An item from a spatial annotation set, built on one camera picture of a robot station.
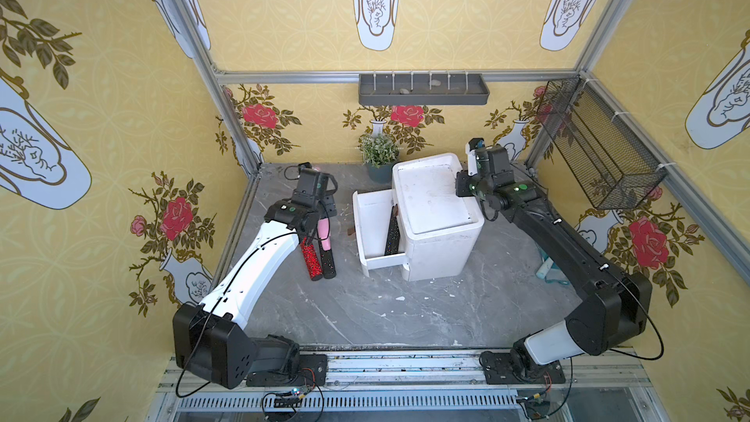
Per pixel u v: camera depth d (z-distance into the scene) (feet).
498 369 2.40
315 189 1.98
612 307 1.35
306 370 2.38
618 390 2.41
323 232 2.51
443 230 2.38
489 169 2.01
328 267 2.96
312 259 3.00
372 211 3.03
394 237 2.81
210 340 1.28
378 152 3.37
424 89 3.03
